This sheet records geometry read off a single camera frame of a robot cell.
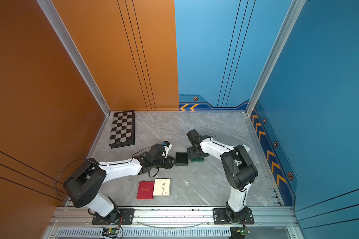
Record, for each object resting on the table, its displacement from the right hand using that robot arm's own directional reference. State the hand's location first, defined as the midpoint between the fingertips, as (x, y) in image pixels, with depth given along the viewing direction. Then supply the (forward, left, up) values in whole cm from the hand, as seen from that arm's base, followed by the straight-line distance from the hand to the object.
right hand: (196, 154), depth 95 cm
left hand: (-5, +13, +4) cm, 14 cm away
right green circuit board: (-41, -19, -2) cm, 45 cm away
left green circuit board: (-41, +43, -4) cm, 60 cm away
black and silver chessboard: (+16, +52, +3) cm, 54 cm away
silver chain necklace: (+24, +27, -1) cm, 36 cm away
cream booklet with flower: (-22, +20, +3) cm, 29 cm away
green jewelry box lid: (-6, 0, +5) cm, 8 cm away
